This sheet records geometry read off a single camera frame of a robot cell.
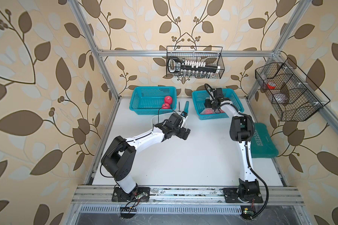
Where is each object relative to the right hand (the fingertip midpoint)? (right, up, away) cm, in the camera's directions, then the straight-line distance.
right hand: (209, 103), depth 113 cm
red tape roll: (+28, +8, -33) cm, 44 cm away
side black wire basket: (+35, +2, -39) cm, 52 cm away
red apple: (-35, -3, -6) cm, 36 cm away
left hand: (-24, -17, -26) cm, 39 cm away
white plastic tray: (-41, -12, -14) cm, 45 cm away
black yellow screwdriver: (-25, -3, +2) cm, 25 cm away
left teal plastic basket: (-50, +3, +6) cm, 51 cm away
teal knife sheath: (-18, -4, +2) cm, 19 cm away
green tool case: (+27, -28, -26) cm, 47 cm away
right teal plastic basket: (-7, +5, +2) cm, 9 cm away
